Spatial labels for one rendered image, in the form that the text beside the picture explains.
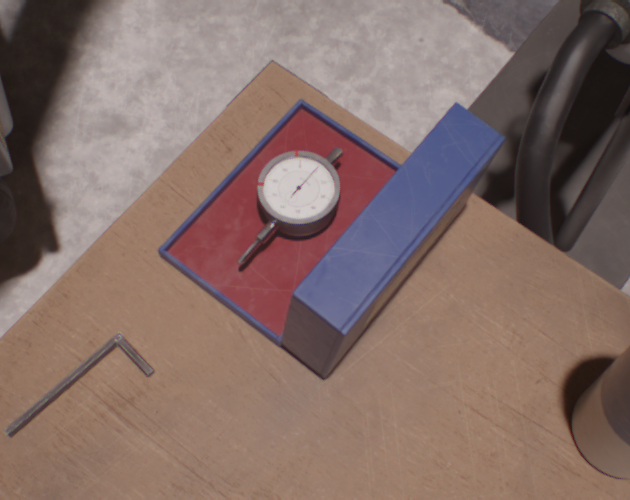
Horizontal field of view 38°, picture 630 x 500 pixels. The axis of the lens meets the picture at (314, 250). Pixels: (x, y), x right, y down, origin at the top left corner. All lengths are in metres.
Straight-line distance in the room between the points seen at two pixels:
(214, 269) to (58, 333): 0.11
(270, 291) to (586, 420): 0.22
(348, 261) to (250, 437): 0.15
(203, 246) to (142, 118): 0.65
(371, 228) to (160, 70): 0.83
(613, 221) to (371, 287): 0.75
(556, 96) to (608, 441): 0.32
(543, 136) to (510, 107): 0.50
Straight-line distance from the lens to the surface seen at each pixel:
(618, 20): 0.82
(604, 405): 0.56
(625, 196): 1.25
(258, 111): 0.70
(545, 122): 0.78
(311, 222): 0.62
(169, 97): 1.29
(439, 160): 0.55
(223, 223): 0.65
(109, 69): 1.33
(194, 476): 0.60
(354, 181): 0.67
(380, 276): 0.51
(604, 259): 1.21
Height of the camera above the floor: 1.06
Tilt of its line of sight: 65 degrees down
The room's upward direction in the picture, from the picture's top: straight up
